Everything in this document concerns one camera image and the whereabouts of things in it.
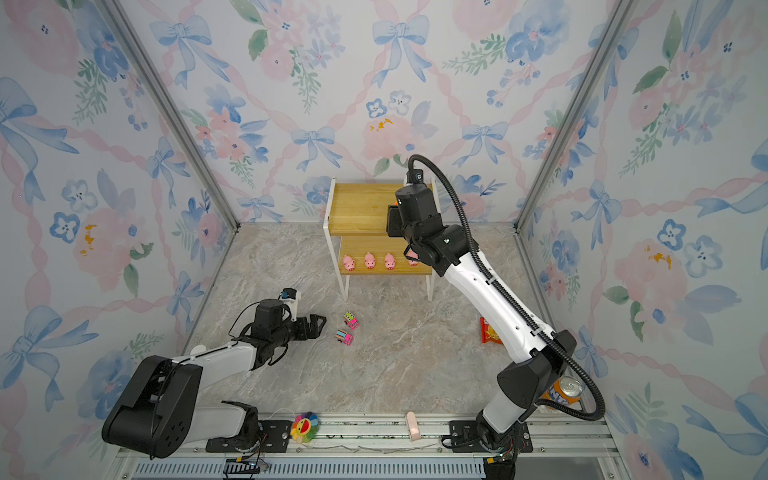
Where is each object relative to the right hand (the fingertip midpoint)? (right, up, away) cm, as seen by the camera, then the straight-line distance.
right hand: (402, 207), depth 73 cm
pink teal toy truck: (-17, -36, +15) cm, 42 cm away
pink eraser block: (+3, -54, 0) cm, 54 cm away
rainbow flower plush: (-24, -55, +2) cm, 60 cm away
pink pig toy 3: (-15, -14, +13) cm, 24 cm away
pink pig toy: (-3, -13, +13) cm, 19 cm away
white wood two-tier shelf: (-11, -1, +5) cm, 12 cm away
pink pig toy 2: (-9, -13, +14) cm, 21 cm away
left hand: (-26, -31, +18) cm, 44 cm away
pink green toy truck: (-15, -32, +19) cm, 40 cm away
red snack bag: (+26, -35, +17) cm, 47 cm away
